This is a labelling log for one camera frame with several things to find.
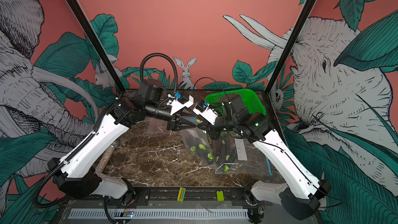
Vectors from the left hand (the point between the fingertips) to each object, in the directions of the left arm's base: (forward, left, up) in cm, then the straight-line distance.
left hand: (195, 118), depth 57 cm
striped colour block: (-19, +8, -36) cm, 42 cm away
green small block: (-20, -11, -39) cm, 45 cm away
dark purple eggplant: (+2, -16, -36) cm, 39 cm away
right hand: (+1, -1, -5) cm, 5 cm away
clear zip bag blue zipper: (-2, -23, -35) cm, 42 cm away
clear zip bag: (-1, -2, -8) cm, 8 cm away
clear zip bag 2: (+22, +27, -40) cm, 53 cm away
